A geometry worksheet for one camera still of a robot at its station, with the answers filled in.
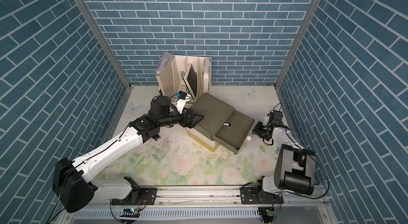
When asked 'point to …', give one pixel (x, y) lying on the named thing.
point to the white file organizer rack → (170, 80)
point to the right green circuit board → (272, 213)
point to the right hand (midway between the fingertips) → (256, 130)
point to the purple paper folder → (165, 59)
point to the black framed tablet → (190, 80)
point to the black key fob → (227, 124)
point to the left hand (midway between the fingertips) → (201, 115)
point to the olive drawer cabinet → (215, 113)
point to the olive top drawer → (240, 126)
